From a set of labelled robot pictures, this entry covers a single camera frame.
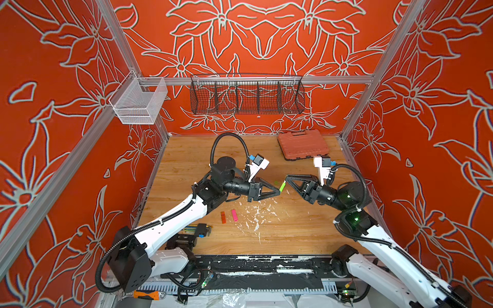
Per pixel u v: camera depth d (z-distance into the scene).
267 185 0.59
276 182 0.61
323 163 0.55
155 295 0.68
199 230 0.82
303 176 0.59
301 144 1.10
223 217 0.87
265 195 0.60
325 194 0.55
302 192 0.57
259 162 0.58
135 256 0.38
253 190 0.55
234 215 0.88
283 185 0.59
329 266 0.72
